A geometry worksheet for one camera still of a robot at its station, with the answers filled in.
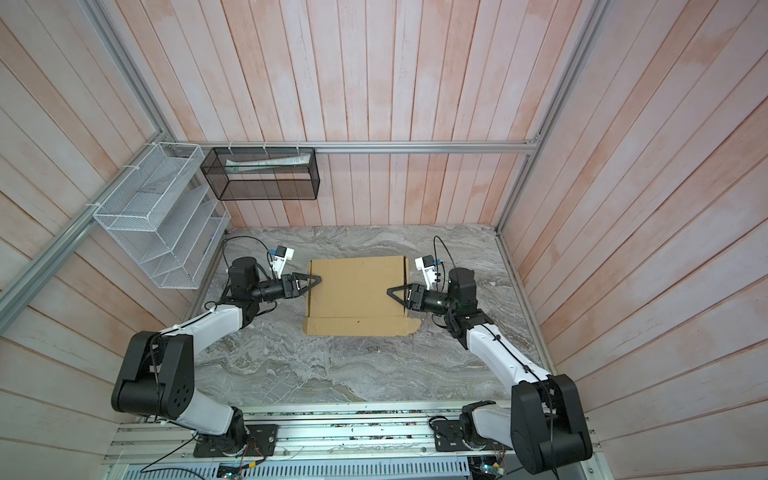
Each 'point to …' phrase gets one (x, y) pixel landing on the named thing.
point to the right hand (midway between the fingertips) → (392, 294)
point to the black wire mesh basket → (269, 173)
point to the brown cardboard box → (352, 299)
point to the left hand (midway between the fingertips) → (317, 285)
